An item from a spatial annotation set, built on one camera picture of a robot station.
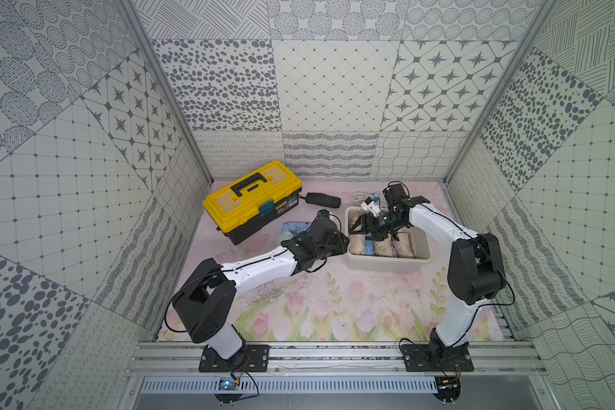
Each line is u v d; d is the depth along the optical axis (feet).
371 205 2.82
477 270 1.61
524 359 2.50
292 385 2.30
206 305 1.44
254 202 2.99
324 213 2.56
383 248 2.88
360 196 3.62
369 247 2.84
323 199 3.71
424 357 2.41
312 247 2.11
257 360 2.41
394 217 2.45
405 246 3.06
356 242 2.76
